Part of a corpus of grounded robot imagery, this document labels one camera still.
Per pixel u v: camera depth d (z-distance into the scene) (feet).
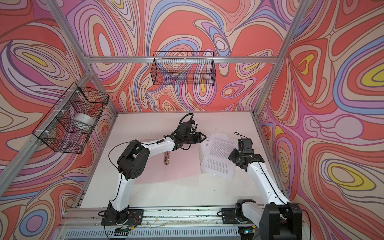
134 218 2.38
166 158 3.05
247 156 1.93
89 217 2.46
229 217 2.41
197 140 2.77
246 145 2.14
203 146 3.25
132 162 1.79
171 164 2.99
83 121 2.36
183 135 2.53
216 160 3.08
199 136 2.82
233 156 2.48
